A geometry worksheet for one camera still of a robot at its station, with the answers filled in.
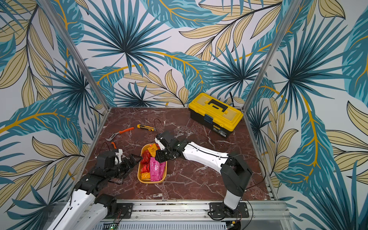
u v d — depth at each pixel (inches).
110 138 39.4
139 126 41.9
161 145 26.7
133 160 27.1
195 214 28.8
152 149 33.8
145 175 32.2
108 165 23.5
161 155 27.9
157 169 31.5
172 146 24.3
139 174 31.6
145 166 32.2
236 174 17.5
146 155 33.5
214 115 37.0
